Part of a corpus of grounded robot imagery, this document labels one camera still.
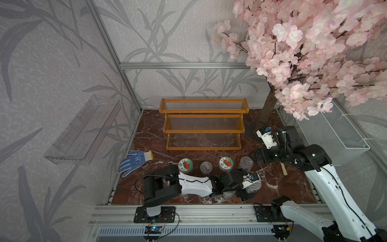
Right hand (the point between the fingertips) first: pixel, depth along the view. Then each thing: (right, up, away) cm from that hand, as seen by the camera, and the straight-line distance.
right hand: (257, 150), depth 70 cm
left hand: (0, -18, +4) cm, 19 cm away
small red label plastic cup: (-24, -13, +15) cm, 31 cm away
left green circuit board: (-49, -38, +1) cm, 62 cm away
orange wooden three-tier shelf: (-25, +12, +42) cm, 50 cm away
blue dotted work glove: (-69, -12, +21) cm, 73 cm away
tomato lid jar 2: (-13, -10, +13) cm, 21 cm away
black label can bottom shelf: (0, -18, +2) cm, 18 cm away
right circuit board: (+13, -40, +2) cm, 42 cm away
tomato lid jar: (-35, -11, +13) cm, 39 cm away
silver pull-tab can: (-12, -24, +6) cm, 27 cm away
